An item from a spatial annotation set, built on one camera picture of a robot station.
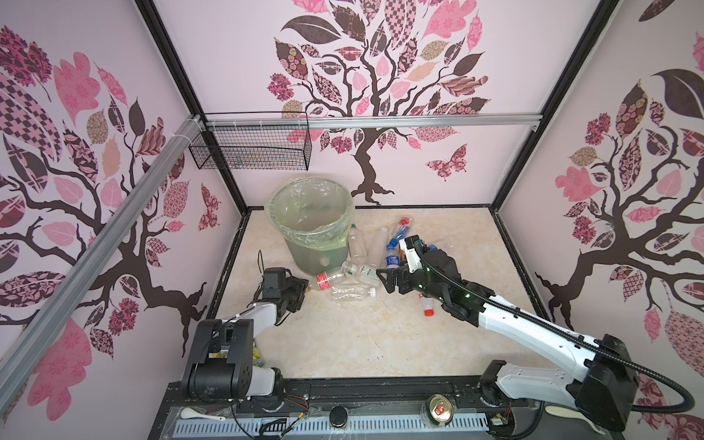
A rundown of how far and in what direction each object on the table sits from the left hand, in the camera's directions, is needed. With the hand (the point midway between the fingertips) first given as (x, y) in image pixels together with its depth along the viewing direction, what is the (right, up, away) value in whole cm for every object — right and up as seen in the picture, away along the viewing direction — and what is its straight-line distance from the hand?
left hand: (310, 286), depth 93 cm
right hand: (+25, +10, -17) cm, 32 cm away
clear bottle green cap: (+16, +13, +8) cm, 22 cm away
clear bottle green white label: (+19, +4, 0) cm, 20 cm away
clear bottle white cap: (+15, -2, +2) cm, 15 cm away
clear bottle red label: (+5, +3, -1) cm, 6 cm away
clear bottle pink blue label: (+34, +20, +15) cm, 42 cm away
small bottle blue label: (+45, +13, +8) cm, 47 cm away
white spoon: (-28, -30, -22) cm, 46 cm away
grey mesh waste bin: (+1, +9, +3) cm, 9 cm away
